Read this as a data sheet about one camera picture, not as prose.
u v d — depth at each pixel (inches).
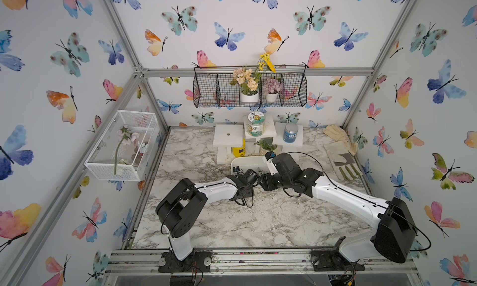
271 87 35.2
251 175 29.2
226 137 37.7
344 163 41.0
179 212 18.3
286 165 24.0
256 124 31.8
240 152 39.6
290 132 34.9
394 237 15.8
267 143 39.5
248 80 31.8
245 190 26.7
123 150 29.0
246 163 40.5
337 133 46.4
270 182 27.9
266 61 32.0
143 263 29.7
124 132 29.1
